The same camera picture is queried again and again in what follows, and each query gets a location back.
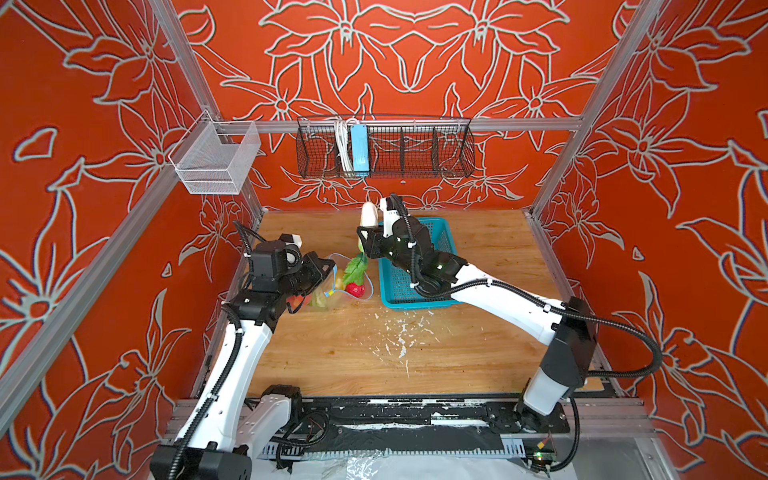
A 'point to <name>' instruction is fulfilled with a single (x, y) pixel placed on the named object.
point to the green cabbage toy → (316, 300)
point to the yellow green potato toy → (340, 282)
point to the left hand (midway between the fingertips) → (335, 260)
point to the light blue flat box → (360, 151)
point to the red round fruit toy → (356, 290)
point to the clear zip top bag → (327, 284)
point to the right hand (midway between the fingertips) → (357, 227)
